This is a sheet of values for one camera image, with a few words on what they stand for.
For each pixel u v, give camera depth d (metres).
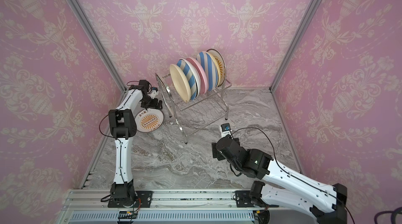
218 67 0.72
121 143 0.67
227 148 0.49
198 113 1.03
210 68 0.75
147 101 0.95
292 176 0.44
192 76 0.67
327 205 0.40
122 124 0.66
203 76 0.69
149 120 1.03
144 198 0.75
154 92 1.03
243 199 0.73
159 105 1.03
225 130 0.61
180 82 0.65
